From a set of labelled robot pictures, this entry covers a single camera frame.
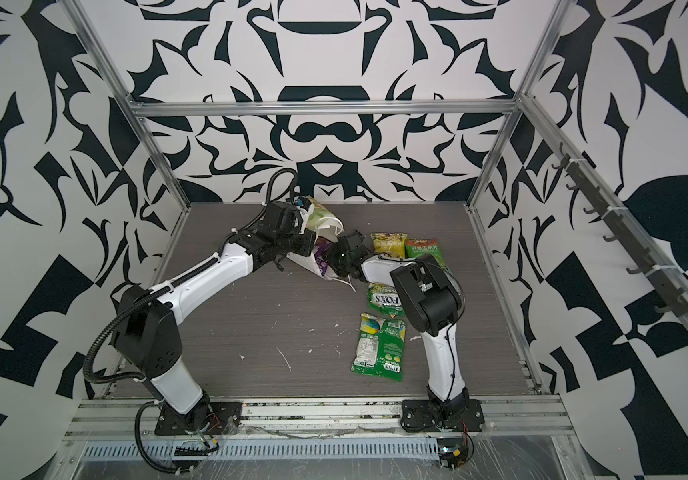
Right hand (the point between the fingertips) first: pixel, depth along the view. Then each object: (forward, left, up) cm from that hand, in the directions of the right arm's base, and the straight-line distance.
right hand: (322, 253), depth 99 cm
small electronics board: (-52, -32, -8) cm, 62 cm away
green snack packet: (+5, -32, -4) cm, 33 cm away
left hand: (-3, 0, +15) cm, 16 cm away
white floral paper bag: (0, -2, +15) cm, 15 cm away
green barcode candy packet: (-29, -17, -3) cm, 34 cm away
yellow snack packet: (+4, -23, -1) cm, 24 cm away
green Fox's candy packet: (-15, -19, -3) cm, 25 cm away
